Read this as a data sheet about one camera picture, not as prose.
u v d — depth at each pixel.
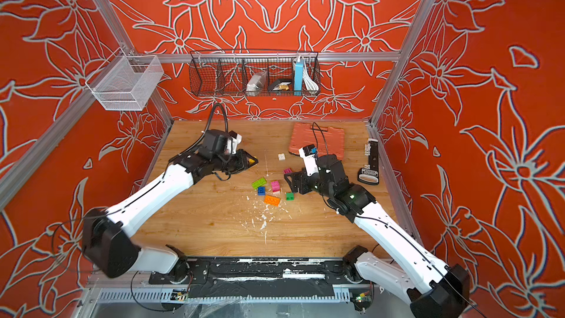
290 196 0.90
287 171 0.98
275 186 0.90
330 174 0.53
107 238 0.40
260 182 0.95
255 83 0.91
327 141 1.04
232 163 0.67
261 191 0.93
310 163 0.63
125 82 0.90
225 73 1.00
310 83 0.91
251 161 0.76
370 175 0.97
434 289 0.37
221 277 0.73
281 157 1.03
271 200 0.90
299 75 0.86
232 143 0.63
